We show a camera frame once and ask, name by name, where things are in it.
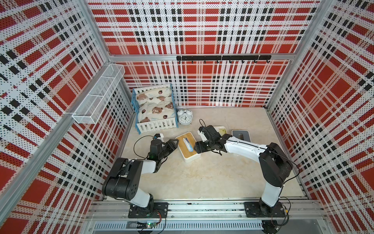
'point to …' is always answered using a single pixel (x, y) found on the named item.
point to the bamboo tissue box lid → (191, 140)
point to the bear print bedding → (155, 105)
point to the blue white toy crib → (166, 124)
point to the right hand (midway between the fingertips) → (200, 146)
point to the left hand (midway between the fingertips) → (179, 141)
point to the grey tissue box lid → (243, 134)
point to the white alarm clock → (185, 116)
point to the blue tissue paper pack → (189, 147)
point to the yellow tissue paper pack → (222, 131)
